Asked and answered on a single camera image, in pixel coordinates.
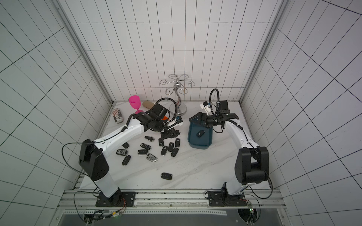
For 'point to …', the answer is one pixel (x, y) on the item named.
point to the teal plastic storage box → (203, 142)
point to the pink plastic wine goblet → (135, 101)
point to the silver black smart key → (152, 158)
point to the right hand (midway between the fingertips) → (194, 119)
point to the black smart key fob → (142, 151)
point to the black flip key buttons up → (174, 152)
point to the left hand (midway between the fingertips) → (172, 135)
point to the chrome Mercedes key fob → (149, 138)
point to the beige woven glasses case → (148, 104)
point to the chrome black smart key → (147, 147)
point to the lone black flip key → (166, 176)
